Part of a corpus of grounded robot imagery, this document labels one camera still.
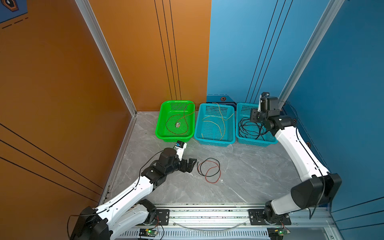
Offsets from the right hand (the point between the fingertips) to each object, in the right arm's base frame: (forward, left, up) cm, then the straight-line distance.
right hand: (257, 111), depth 81 cm
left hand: (-19, +36, -15) cm, 44 cm away
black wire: (-18, +31, -29) cm, 46 cm away
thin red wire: (-23, +27, -29) cm, 46 cm away
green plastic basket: (+16, +49, -25) cm, 57 cm away
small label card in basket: (+15, +48, -27) cm, 57 cm away
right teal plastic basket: (+27, -3, -24) cm, 36 cm away
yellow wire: (+14, +14, -26) cm, 32 cm away
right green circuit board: (-51, -7, -29) cm, 59 cm away
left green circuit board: (-52, +55, -29) cm, 81 cm away
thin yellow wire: (+16, +23, -26) cm, 38 cm away
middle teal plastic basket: (+13, +20, -27) cm, 36 cm away
